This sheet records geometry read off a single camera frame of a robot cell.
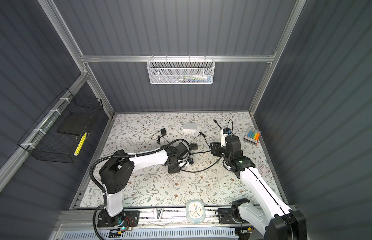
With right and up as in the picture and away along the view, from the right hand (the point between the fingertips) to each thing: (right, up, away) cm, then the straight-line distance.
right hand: (216, 144), depth 82 cm
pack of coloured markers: (+30, +3, +23) cm, 38 cm away
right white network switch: (-15, +9, +29) cm, 34 cm away
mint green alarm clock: (-12, -32, -8) cm, 35 cm away
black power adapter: (-34, +5, +24) cm, 41 cm away
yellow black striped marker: (-67, +2, -11) cm, 68 cm away
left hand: (-24, -14, +10) cm, 30 cm away
